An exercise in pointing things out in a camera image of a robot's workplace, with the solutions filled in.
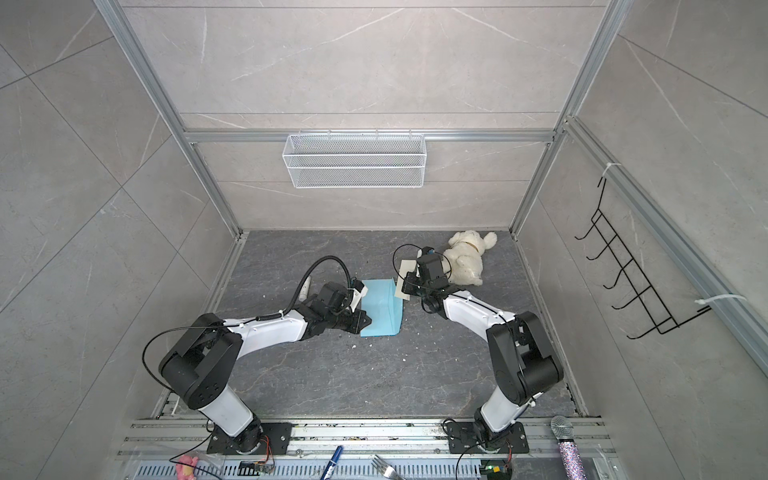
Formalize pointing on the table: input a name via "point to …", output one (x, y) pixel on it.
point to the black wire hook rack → (641, 286)
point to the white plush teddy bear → (464, 256)
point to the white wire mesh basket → (355, 161)
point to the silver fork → (386, 469)
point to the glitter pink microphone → (562, 428)
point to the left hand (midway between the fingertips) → (372, 315)
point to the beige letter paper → (405, 267)
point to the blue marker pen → (332, 463)
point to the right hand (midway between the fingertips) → (406, 275)
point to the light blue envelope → (384, 308)
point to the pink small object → (185, 472)
